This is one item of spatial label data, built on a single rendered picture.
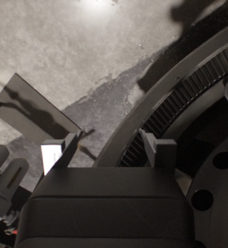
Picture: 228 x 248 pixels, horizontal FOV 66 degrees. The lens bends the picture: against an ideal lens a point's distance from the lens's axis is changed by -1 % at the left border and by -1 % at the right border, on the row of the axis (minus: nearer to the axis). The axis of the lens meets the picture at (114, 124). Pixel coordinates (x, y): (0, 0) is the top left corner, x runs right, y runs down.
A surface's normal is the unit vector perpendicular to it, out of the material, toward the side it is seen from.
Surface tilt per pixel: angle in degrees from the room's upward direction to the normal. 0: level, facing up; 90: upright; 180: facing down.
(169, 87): 90
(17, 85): 0
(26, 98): 0
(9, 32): 0
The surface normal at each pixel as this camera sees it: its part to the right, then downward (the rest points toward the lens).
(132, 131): -0.66, -0.63
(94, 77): -0.12, 0.62
